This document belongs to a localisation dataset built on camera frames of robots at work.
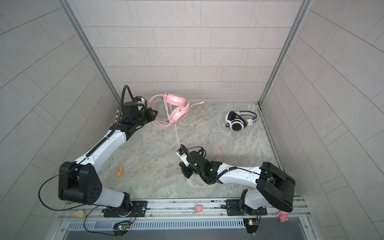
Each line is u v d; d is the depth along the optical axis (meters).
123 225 0.64
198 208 0.70
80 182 0.41
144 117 0.71
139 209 0.71
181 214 0.71
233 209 0.70
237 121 0.96
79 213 0.68
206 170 0.60
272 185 0.41
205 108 1.12
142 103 0.74
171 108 0.69
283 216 0.67
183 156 0.68
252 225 0.68
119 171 0.81
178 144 0.93
